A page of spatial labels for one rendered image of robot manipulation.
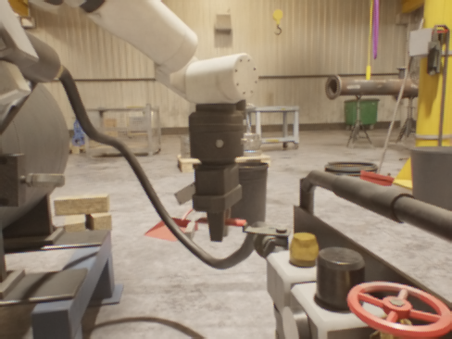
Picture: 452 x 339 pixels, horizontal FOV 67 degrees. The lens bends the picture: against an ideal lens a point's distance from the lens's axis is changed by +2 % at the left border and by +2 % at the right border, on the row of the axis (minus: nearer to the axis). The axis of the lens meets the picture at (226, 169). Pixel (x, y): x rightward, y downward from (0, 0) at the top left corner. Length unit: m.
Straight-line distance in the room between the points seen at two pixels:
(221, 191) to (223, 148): 0.06
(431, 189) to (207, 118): 2.18
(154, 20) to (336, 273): 0.35
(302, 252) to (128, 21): 0.35
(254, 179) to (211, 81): 1.56
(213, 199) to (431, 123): 3.12
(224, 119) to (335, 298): 0.28
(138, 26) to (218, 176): 0.23
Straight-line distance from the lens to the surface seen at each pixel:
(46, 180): 0.58
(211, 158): 0.51
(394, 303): 0.31
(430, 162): 2.54
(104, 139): 1.06
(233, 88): 0.50
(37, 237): 1.31
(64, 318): 0.90
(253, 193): 2.06
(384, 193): 0.40
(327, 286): 0.38
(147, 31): 0.45
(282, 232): 0.55
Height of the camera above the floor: 0.65
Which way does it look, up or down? 8 degrees down
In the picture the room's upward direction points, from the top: 2 degrees counter-clockwise
